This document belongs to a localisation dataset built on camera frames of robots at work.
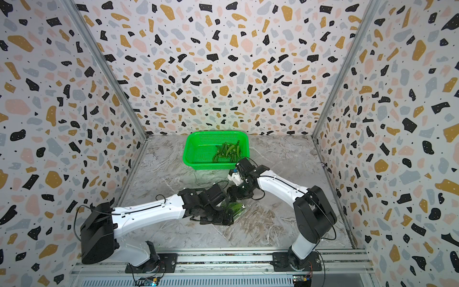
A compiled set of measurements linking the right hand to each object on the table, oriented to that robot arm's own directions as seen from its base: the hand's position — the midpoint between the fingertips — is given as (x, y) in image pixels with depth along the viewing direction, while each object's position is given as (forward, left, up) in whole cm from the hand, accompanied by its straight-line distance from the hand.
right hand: (232, 199), depth 83 cm
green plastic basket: (+37, +20, -8) cm, 43 cm away
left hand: (-11, 0, +1) cm, 11 cm away
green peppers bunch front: (+34, +5, -4) cm, 34 cm away
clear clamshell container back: (-7, -3, +1) cm, 8 cm away
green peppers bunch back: (-4, -2, +2) cm, 5 cm away
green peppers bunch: (+34, +5, -4) cm, 34 cm away
